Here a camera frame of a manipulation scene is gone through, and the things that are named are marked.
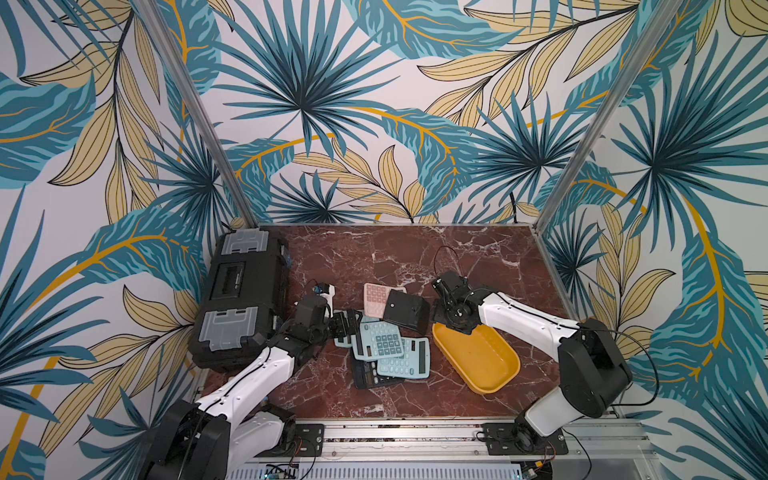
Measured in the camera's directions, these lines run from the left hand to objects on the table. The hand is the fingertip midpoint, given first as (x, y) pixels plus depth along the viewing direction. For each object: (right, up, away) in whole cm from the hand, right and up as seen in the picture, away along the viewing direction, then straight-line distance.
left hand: (349, 319), depth 85 cm
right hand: (+27, 0, +4) cm, 27 cm away
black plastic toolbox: (-28, +8, -4) cm, 29 cm away
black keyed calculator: (+5, -15, -3) cm, 16 cm away
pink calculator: (+7, +5, +9) cm, 13 cm away
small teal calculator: (-1, -7, +1) cm, 7 cm away
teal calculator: (+18, -12, -1) cm, 22 cm away
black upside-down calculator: (+18, +1, +6) cm, 19 cm away
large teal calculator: (+8, -6, +1) cm, 10 cm away
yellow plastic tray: (+40, -13, +4) cm, 42 cm away
